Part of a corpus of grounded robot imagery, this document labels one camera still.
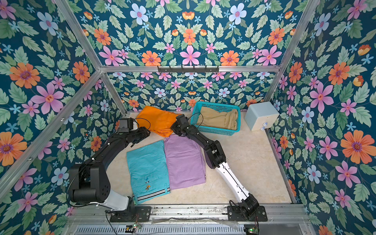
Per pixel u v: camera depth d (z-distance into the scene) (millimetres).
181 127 888
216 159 731
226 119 1078
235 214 740
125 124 691
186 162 918
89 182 438
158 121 1088
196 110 1106
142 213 739
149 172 865
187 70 929
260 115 958
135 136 761
